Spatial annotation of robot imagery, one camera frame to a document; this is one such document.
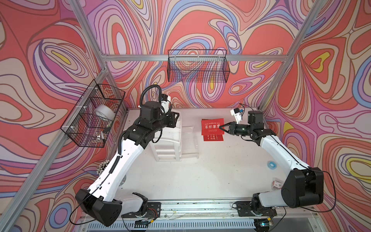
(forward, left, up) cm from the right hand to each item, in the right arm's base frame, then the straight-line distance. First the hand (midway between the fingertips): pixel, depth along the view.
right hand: (220, 131), depth 80 cm
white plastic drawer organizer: (-7, +29, -4) cm, 30 cm away
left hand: (+1, +22, +14) cm, 27 cm away
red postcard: (+3, +4, 0) cm, 5 cm away
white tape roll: (+6, +61, +13) cm, 63 cm away
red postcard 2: (+9, 0, -20) cm, 22 cm away
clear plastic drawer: (+4, +17, -20) cm, 27 cm away
